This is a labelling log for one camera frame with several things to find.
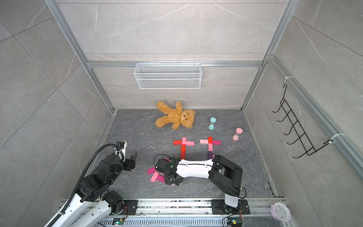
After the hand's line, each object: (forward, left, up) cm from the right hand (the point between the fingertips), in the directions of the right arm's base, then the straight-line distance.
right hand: (171, 181), depth 83 cm
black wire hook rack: (+9, -61, +33) cm, 70 cm away
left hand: (+10, +20, +20) cm, 30 cm away
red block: (+27, -27, +2) cm, 38 cm away
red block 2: (+26, -3, +1) cm, 26 cm away
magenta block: (+27, -32, 0) cm, 42 cm away
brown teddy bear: (+45, -3, +7) cm, 46 cm away
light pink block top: (+26, -22, +1) cm, 34 cm away
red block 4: (+16, -7, +1) cm, 18 cm away
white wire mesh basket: (+64, +3, +31) cm, 71 cm away
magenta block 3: (+1, +6, +2) cm, 6 cm away
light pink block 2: (+27, -8, +2) cm, 28 cm away
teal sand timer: (+39, -29, +9) cm, 50 cm away
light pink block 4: (+3, +10, +1) cm, 11 cm away
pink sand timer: (+30, -46, +9) cm, 55 cm away
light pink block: (+21, -26, +1) cm, 34 cm away
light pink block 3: (+25, -12, +1) cm, 28 cm away
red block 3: (+22, -7, +1) cm, 23 cm away
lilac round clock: (-16, -57, +1) cm, 59 cm away
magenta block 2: (+7, +13, 0) cm, 15 cm away
